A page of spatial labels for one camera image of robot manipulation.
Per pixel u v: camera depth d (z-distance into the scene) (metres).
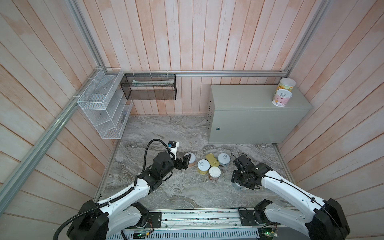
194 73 0.97
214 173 0.83
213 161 0.89
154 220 0.74
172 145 0.69
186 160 0.71
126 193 0.49
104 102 0.69
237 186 0.80
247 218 0.73
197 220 0.75
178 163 0.71
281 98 0.73
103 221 0.40
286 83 0.77
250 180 0.58
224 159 0.90
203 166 0.86
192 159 0.90
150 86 1.04
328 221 0.39
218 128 0.90
